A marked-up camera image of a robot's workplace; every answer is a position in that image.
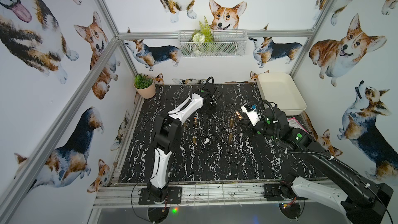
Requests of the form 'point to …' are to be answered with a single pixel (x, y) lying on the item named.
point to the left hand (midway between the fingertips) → (213, 110)
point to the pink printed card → (293, 123)
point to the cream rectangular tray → (281, 89)
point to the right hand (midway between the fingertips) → (238, 120)
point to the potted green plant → (144, 85)
